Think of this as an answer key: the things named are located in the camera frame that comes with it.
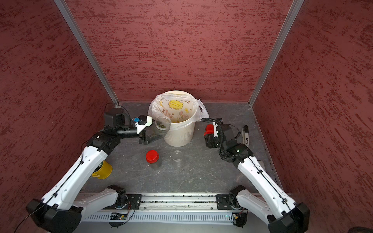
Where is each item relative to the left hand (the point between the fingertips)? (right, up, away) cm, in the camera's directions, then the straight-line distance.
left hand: (159, 131), depth 65 cm
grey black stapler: (+50, -5, +26) cm, 57 cm away
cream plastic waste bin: (+9, -5, +18) cm, 21 cm away
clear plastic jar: (+6, -20, +25) cm, 32 cm away
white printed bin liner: (+9, +12, +27) cm, 31 cm away
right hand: (+25, -6, +12) cm, 28 cm away
